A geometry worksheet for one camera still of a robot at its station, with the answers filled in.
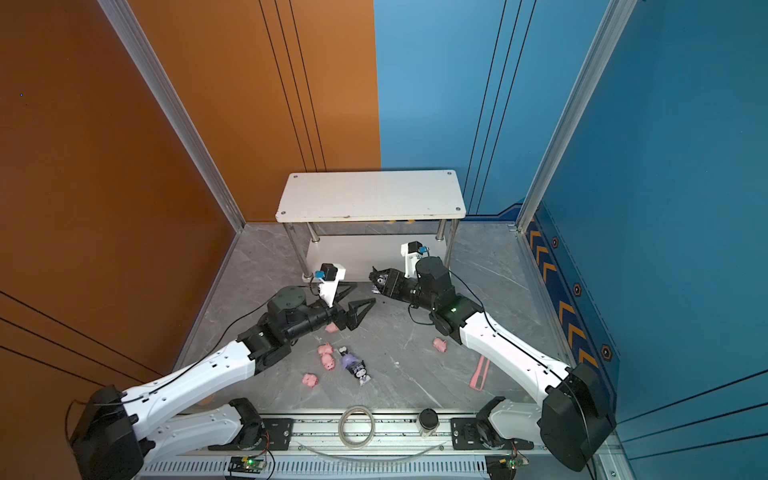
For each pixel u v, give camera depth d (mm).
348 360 831
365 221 758
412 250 697
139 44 740
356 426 769
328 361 835
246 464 710
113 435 390
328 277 619
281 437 727
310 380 806
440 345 866
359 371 808
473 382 807
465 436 724
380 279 725
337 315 628
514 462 696
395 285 656
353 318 642
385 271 695
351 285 743
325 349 850
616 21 701
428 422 672
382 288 681
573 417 394
